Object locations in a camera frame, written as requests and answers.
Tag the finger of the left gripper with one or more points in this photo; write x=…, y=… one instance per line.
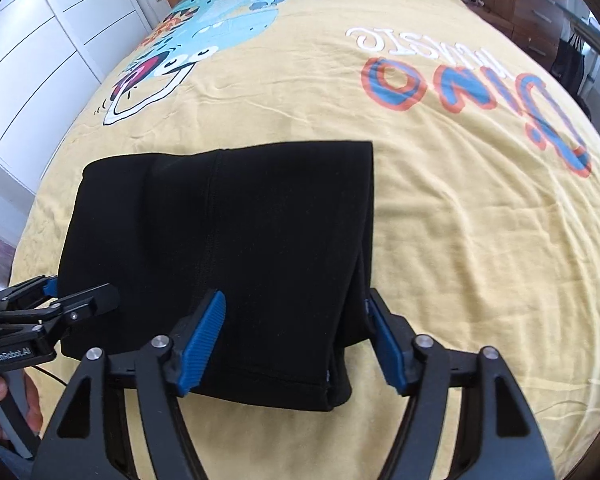
x=64, y=311
x=28, y=294

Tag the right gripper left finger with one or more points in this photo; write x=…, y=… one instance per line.
x=88, y=435

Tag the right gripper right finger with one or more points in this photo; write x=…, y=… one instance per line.
x=497, y=434

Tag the black pants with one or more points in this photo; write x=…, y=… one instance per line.
x=283, y=230

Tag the yellow dinosaur bedspread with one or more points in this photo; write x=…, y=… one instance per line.
x=487, y=173

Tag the white wardrobe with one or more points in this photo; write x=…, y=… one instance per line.
x=54, y=54

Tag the black bag on floor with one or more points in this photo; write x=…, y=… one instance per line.
x=568, y=68

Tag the glass top desk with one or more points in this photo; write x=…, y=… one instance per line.
x=585, y=28

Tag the wooden chest of drawers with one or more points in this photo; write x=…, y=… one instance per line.
x=536, y=26

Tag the wooden nightstand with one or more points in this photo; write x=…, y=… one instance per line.
x=501, y=24

